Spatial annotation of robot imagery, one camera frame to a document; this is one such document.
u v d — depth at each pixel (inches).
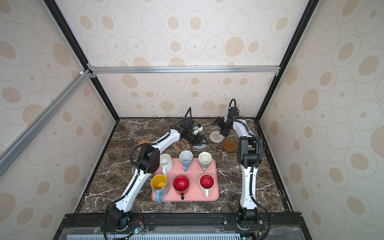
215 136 42.9
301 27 29.2
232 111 34.4
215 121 38.0
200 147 40.5
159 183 32.7
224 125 37.0
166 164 33.5
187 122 35.2
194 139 36.3
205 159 36.0
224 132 38.1
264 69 37.1
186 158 35.7
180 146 40.5
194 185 33.6
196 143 36.4
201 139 36.4
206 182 33.7
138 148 40.8
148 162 26.4
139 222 28.7
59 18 27.6
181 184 33.6
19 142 21.3
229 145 41.0
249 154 24.6
